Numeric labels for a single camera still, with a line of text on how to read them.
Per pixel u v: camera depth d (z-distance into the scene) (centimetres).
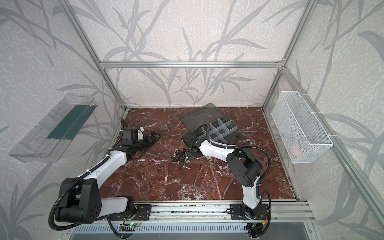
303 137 62
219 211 75
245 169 48
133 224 70
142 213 72
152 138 79
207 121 107
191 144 71
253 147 47
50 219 37
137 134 72
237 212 74
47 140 65
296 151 74
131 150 64
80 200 41
